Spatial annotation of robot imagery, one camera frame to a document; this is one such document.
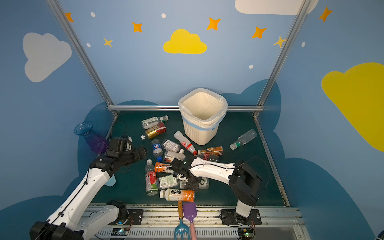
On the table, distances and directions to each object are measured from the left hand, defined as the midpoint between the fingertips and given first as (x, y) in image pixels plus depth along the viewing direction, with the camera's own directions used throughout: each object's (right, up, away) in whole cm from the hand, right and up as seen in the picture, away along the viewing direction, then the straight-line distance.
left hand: (143, 153), depth 80 cm
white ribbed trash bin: (+31, +8, +14) cm, 35 cm away
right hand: (+30, -15, +2) cm, 33 cm away
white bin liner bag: (+34, +27, +24) cm, 50 cm away
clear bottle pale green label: (+13, -16, +2) cm, 21 cm away
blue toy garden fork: (+22, -36, -11) cm, 43 cm away
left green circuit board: (-8, -37, -9) cm, 39 cm away
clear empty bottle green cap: (+63, +6, +22) cm, 67 cm away
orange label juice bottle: (+8, -9, +6) cm, 14 cm away
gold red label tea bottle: (+4, +13, +25) cm, 28 cm away
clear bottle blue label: (+4, 0, +16) cm, 17 cm away
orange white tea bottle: (+19, -22, -3) cm, 29 cm away
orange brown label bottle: (+42, -1, +13) cm, 44 cm away
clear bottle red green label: (+4, -15, +2) cm, 15 cm away
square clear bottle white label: (+13, +2, +18) cm, 22 cm away
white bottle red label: (+22, +4, +18) cm, 29 cm away
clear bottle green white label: (-4, +18, +31) cm, 36 cm away
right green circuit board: (+53, -38, -7) cm, 66 cm away
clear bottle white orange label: (+13, -4, +10) cm, 17 cm away
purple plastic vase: (-37, +2, +21) cm, 43 cm away
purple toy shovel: (+26, -30, -5) cm, 40 cm away
